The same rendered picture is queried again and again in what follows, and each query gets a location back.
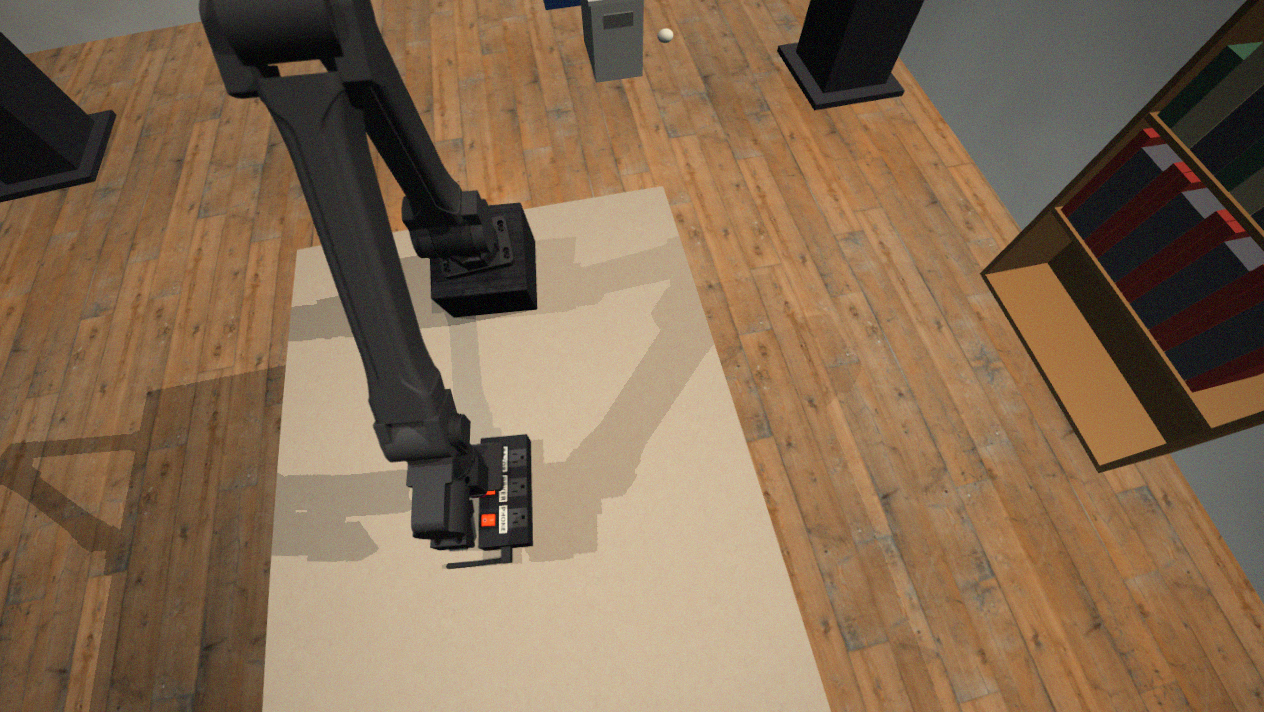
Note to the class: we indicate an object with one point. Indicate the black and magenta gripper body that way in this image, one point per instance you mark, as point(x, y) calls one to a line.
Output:
point(491, 454)

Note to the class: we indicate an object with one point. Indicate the black power strip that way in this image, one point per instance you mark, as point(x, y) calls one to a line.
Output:
point(505, 517)

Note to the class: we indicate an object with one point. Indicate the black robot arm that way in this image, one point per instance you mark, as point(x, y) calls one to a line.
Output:
point(320, 118)

